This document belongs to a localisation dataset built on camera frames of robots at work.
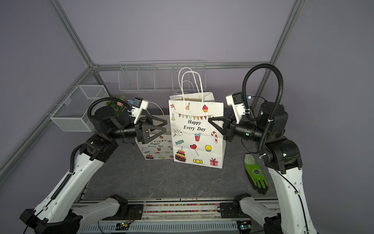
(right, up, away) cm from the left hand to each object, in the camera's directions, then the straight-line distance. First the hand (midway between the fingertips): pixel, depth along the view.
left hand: (166, 128), depth 53 cm
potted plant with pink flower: (-35, +11, +34) cm, 50 cm away
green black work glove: (+47, -28, +32) cm, 63 cm away
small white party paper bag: (-9, -12, +28) cm, 32 cm away
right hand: (+16, +3, -1) cm, 16 cm away
